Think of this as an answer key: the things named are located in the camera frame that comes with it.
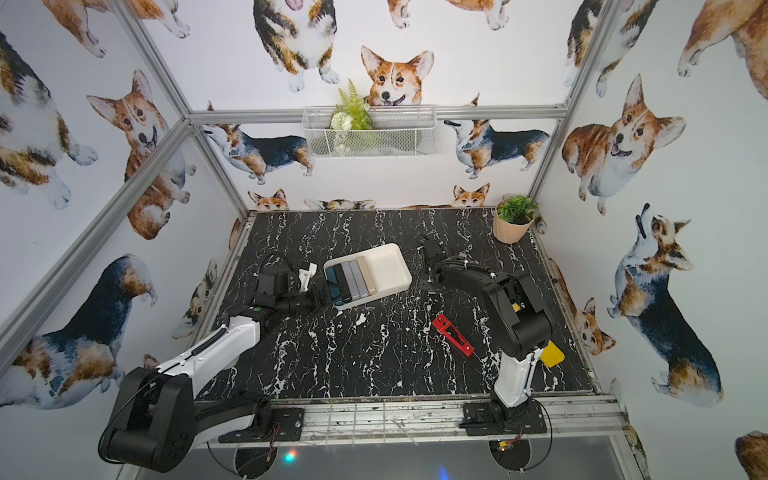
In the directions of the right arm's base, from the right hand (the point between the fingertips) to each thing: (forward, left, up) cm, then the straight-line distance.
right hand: (428, 279), depth 97 cm
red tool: (-15, -5, -3) cm, 16 cm away
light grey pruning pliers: (0, +25, 0) cm, 25 cm away
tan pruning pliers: (-2, +18, -1) cm, 19 cm away
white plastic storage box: (+7, +14, -3) cm, 16 cm away
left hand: (-10, +24, +10) cm, 28 cm away
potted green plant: (+19, -30, +8) cm, 36 cm away
